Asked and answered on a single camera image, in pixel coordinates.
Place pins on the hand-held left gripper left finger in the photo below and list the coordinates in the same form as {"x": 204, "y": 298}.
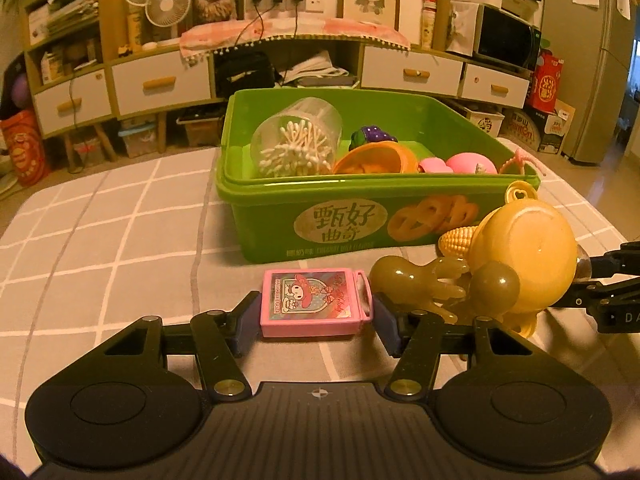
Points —
{"x": 245, "y": 327}

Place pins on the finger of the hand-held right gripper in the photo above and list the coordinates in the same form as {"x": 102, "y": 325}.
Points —
{"x": 590, "y": 294}
{"x": 615, "y": 260}

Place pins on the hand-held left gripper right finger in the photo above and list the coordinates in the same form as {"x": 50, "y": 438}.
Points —
{"x": 385, "y": 327}

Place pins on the clear toy capsule ball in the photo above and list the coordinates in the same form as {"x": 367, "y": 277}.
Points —
{"x": 583, "y": 264}

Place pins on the pink card box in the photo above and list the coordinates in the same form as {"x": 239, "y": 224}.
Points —
{"x": 310, "y": 305}

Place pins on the green plastic storage box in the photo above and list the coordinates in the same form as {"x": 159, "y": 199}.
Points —
{"x": 270, "y": 220}

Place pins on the orange toy bowl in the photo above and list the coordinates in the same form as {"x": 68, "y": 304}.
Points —
{"x": 370, "y": 160}

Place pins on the pink capsule cap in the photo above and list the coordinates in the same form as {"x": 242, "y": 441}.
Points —
{"x": 435, "y": 166}

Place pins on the pink octopus toy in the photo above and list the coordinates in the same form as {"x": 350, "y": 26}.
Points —
{"x": 467, "y": 164}

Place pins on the clear cotton swab jar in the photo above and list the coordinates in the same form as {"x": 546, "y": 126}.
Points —
{"x": 295, "y": 145}

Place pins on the purple grape toy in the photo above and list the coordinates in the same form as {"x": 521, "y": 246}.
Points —
{"x": 372, "y": 135}

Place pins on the olive rubber octopus toy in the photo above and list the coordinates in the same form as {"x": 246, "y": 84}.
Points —
{"x": 400, "y": 280}

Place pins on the yellow plastic bowl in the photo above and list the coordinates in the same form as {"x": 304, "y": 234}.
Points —
{"x": 525, "y": 250}

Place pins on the yellow corn toy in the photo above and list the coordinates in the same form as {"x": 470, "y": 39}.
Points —
{"x": 457, "y": 242}

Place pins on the printed cardboard box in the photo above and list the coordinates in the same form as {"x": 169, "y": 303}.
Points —
{"x": 555, "y": 127}

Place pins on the white printed storage box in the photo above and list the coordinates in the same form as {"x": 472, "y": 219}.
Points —
{"x": 485, "y": 121}

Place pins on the red gift box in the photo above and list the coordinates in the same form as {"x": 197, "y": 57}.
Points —
{"x": 545, "y": 82}

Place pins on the grey refrigerator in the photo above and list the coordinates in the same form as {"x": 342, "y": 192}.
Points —
{"x": 590, "y": 60}

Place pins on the clear storage bin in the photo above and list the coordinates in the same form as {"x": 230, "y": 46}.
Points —
{"x": 137, "y": 139}
{"x": 200, "y": 130}

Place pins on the white cabinet drawer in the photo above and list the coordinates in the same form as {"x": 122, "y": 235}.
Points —
{"x": 160, "y": 82}
{"x": 410, "y": 70}
{"x": 70, "y": 102}
{"x": 495, "y": 85}

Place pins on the black microwave oven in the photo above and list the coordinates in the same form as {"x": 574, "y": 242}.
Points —
{"x": 505, "y": 40}

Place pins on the black bag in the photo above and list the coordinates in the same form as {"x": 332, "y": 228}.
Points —
{"x": 242, "y": 72}

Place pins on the pile of papers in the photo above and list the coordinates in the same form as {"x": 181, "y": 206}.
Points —
{"x": 317, "y": 70}

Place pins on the orange printed bag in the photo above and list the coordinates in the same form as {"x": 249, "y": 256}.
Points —
{"x": 22, "y": 147}

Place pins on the wooden TV cabinet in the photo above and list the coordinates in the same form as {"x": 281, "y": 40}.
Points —
{"x": 310, "y": 42}

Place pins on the pink table runner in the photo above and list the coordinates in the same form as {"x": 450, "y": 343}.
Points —
{"x": 345, "y": 27}

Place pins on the purple ball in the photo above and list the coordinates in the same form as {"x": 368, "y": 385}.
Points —
{"x": 23, "y": 91}

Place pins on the small white fan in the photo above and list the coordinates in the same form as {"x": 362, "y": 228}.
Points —
{"x": 167, "y": 7}

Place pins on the wall socket strip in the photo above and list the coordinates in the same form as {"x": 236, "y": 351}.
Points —
{"x": 285, "y": 1}

